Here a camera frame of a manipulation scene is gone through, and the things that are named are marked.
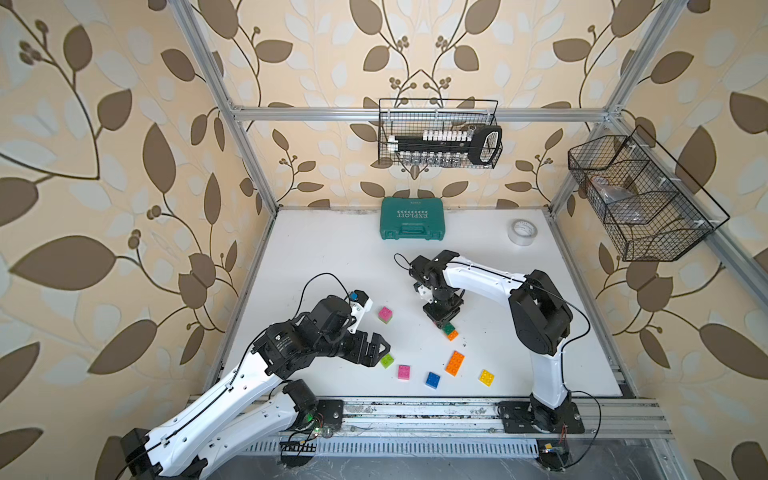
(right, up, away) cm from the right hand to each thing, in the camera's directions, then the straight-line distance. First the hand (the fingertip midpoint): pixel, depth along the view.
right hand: (444, 321), depth 88 cm
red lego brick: (-3, +1, -6) cm, 7 cm away
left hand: (-20, +1, -19) cm, 27 cm away
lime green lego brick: (-17, -1, +3) cm, 18 cm away
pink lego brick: (-18, +2, +1) cm, 18 cm away
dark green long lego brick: (+1, -2, -2) cm, 3 cm away
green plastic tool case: (-8, +32, +24) cm, 41 cm away
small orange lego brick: (+2, -4, -1) cm, 5 cm away
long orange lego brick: (+2, -10, -6) cm, 12 cm away
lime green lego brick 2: (-17, -10, -6) cm, 20 cm away
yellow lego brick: (+10, -13, -8) cm, 19 cm away
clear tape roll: (+34, +27, +24) cm, 49 cm away
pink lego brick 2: (-12, -12, -8) cm, 19 cm away
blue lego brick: (-5, -13, -9) cm, 17 cm away
